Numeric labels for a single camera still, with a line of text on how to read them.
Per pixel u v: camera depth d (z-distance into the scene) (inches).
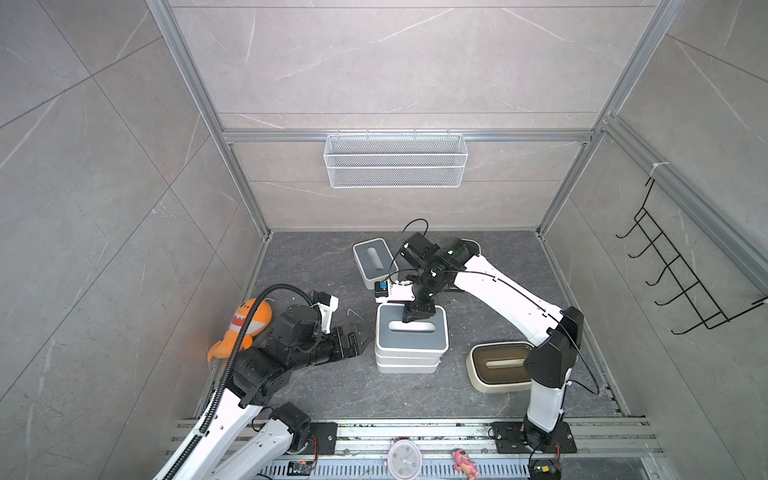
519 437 28.7
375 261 42.2
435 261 21.6
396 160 39.7
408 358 30.1
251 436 22.9
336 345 22.5
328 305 24.5
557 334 17.9
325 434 28.8
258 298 19.8
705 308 24.4
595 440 29.4
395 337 28.3
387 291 25.5
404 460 27.0
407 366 31.2
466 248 21.8
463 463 26.7
